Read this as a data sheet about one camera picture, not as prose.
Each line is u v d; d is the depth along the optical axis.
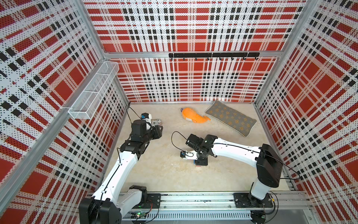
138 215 0.69
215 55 0.89
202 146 0.60
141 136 0.59
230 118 1.05
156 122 1.05
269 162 0.47
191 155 0.71
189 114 1.05
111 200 0.39
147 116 0.70
